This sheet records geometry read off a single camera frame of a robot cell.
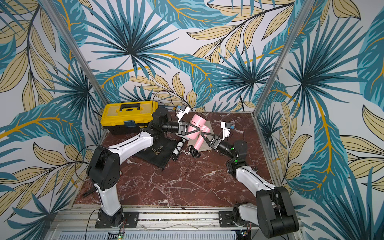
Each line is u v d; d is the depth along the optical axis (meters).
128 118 0.95
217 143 0.66
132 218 0.74
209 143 0.68
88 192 0.81
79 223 0.73
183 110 0.72
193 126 0.70
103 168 0.48
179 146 0.97
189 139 1.00
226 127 0.69
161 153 0.96
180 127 0.69
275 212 0.41
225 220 0.73
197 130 0.70
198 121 0.70
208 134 0.72
